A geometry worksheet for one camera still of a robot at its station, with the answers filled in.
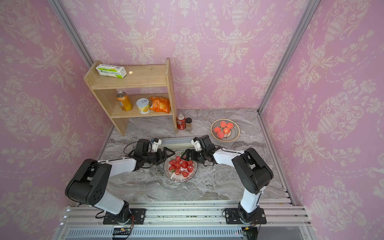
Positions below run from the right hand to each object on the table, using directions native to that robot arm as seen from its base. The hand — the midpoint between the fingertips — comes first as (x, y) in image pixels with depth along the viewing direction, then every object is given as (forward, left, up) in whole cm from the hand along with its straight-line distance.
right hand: (187, 158), depth 90 cm
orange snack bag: (+25, +14, +22) cm, 36 cm away
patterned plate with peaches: (+17, -30, -4) cm, 34 cm away
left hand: (+1, +9, +2) cm, 9 cm away
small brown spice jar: (+24, -2, +3) cm, 25 cm away
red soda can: (+25, +3, +5) cm, 26 cm away
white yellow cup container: (+24, +24, +23) cm, 41 cm away
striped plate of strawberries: (-10, +8, -1) cm, 13 cm away
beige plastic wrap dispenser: (+10, +3, 0) cm, 11 cm away
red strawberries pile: (-4, +5, -1) cm, 7 cm away
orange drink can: (+25, +34, +26) cm, 49 cm away
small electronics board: (-34, +33, -7) cm, 47 cm away
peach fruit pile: (+24, -27, -2) cm, 36 cm away
